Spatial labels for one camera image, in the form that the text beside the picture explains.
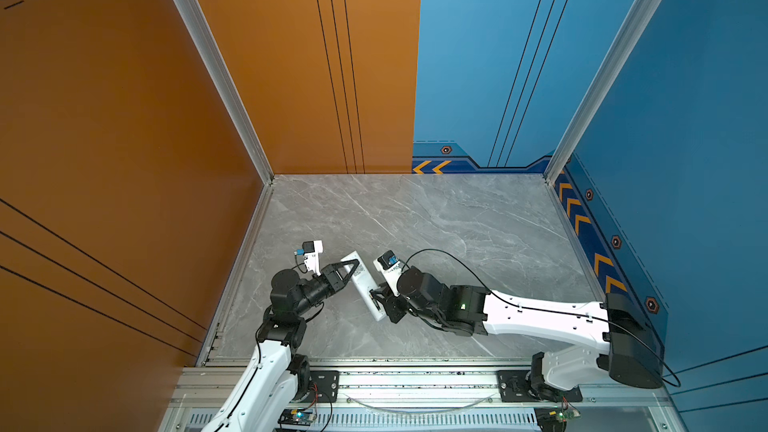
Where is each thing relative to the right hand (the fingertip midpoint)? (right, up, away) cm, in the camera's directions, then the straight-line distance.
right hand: (373, 292), depth 71 cm
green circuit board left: (-18, -29, 0) cm, 34 cm away
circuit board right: (+43, -28, -1) cm, 52 cm away
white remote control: (-3, +2, +4) cm, 5 cm away
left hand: (-4, +6, +4) cm, 8 cm away
